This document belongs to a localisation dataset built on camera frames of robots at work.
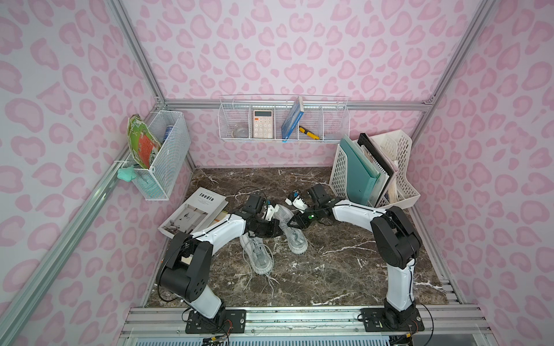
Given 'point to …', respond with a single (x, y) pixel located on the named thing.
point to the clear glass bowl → (240, 132)
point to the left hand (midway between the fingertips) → (281, 228)
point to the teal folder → (361, 171)
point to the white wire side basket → (171, 130)
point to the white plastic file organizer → (403, 189)
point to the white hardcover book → (199, 210)
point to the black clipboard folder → (366, 141)
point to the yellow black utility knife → (309, 132)
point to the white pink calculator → (262, 124)
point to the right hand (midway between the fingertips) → (291, 220)
